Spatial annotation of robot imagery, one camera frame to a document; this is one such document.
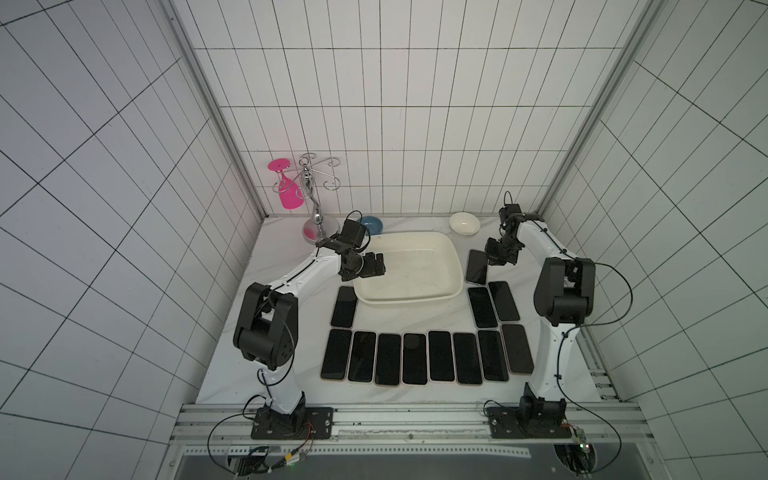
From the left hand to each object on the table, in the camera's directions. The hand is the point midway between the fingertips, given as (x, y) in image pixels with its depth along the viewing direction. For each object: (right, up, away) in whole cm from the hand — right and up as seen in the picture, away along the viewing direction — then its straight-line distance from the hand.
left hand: (369, 275), depth 91 cm
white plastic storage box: (+18, +2, +13) cm, 22 cm away
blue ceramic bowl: (0, +17, +23) cm, 29 cm away
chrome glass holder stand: (-21, +16, +23) cm, 35 cm away
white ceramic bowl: (+36, +17, +22) cm, 46 cm away
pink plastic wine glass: (-30, +28, +16) cm, 44 cm away
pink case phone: (+13, -24, -7) cm, 28 cm away
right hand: (+38, +5, +10) cm, 39 cm away
